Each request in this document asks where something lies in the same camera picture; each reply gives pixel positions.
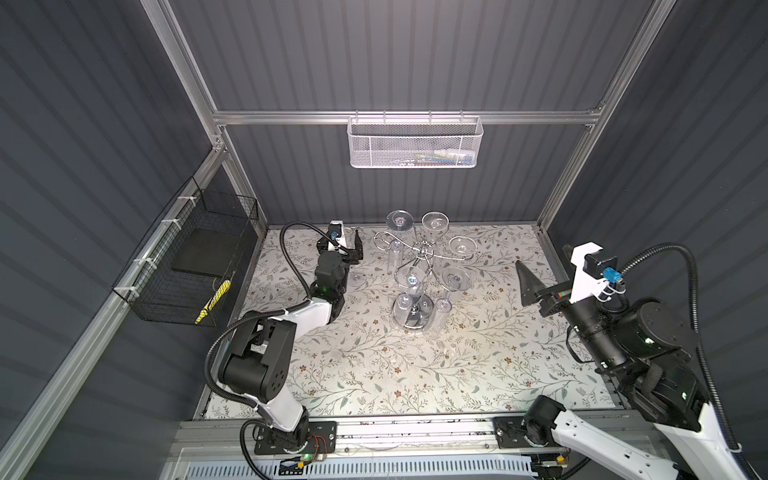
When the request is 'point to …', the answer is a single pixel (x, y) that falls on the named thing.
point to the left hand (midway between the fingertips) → (341, 231)
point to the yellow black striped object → (213, 301)
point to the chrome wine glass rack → (415, 311)
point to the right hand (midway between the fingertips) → (549, 258)
